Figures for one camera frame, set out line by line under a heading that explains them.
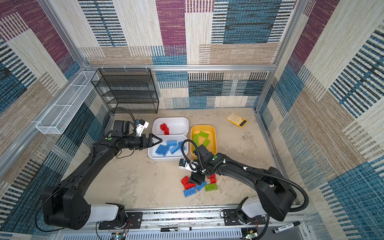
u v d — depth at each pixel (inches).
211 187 32.7
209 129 41.4
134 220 28.8
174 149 38.0
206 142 39.9
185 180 33.6
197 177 28.5
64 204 15.6
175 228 27.6
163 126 42.8
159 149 38.0
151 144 27.5
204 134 41.4
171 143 38.8
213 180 32.8
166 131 41.3
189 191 32.0
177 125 44.0
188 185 32.1
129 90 43.4
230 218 28.8
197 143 26.0
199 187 32.7
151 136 27.6
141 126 29.1
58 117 28.3
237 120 44.3
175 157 37.7
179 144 38.8
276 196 16.6
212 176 34.3
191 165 28.1
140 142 27.6
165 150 37.9
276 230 27.5
